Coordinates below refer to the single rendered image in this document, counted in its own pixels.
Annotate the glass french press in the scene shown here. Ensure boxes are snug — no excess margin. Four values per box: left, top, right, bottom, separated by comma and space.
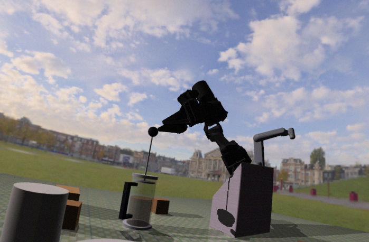
118, 127, 158, 230

